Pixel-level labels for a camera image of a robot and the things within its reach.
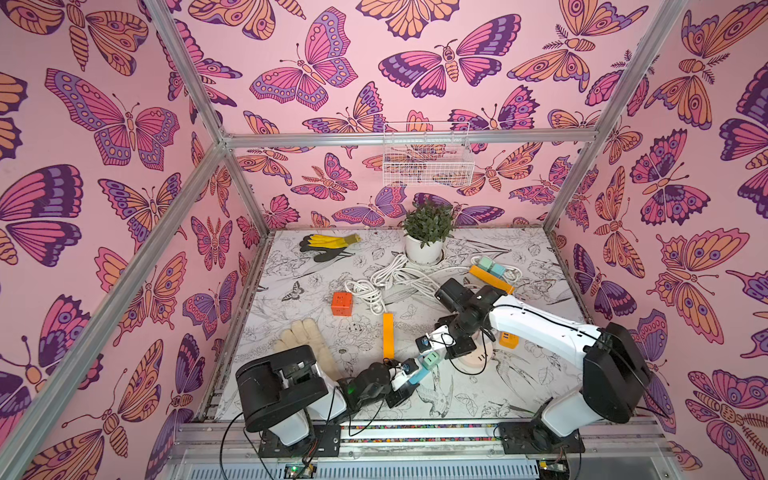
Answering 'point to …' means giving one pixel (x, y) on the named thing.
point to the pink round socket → (482, 354)
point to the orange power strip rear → (491, 280)
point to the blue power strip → (421, 373)
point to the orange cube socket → (342, 304)
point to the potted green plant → (425, 229)
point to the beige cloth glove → (305, 334)
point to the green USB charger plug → (430, 359)
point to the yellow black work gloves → (330, 246)
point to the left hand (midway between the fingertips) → (414, 374)
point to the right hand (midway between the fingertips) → (439, 342)
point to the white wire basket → (427, 154)
